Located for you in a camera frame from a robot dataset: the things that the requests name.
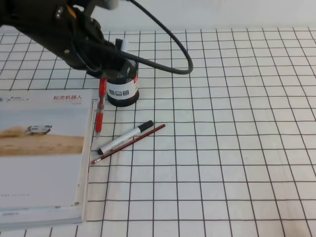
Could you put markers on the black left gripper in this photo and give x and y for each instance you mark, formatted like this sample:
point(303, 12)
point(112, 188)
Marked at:
point(67, 29)

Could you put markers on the red gel pen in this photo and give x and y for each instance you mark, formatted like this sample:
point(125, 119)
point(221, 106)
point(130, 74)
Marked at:
point(100, 107)

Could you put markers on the white grey pen in holder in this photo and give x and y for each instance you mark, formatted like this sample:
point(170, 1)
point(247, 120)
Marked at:
point(124, 45)

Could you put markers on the black mesh pen holder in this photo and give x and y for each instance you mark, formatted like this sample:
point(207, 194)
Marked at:
point(122, 87)

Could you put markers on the black cap whiteboard marker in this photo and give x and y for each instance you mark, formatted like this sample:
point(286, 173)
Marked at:
point(120, 140)

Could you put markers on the dark red pencil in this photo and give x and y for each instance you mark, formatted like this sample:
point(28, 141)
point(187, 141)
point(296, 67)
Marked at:
point(127, 144)

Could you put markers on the white brochure stack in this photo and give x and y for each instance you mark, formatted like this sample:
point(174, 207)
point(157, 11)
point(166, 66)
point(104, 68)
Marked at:
point(45, 144)

